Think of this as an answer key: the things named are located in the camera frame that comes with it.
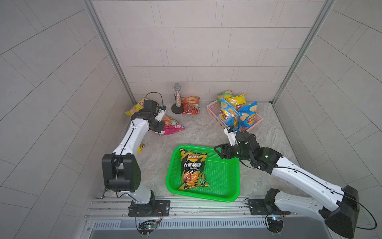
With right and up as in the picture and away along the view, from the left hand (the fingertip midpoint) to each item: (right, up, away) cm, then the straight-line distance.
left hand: (160, 123), depth 88 cm
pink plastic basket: (+34, +9, +20) cm, 40 cm away
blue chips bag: (+52, +4, +2) cm, 53 cm away
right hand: (+32, -12, -15) cm, 37 cm away
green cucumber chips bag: (+43, +19, +17) cm, 50 cm away
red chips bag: (+18, +11, +16) cm, 27 cm away
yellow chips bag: (+50, +14, +11) cm, 53 cm away
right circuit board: (+58, -46, -20) cm, 77 cm away
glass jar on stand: (+8, +10, +20) cm, 23 cm away
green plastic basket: (+37, -29, -5) cm, 47 cm away
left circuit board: (0, -44, -23) cm, 50 cm away
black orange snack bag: (+20, -24, -12) cm, 34 cm away
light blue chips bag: (+41, +6, +4) cm, 42 cm away
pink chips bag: (+7, -2, +1) cm, 7 cm away
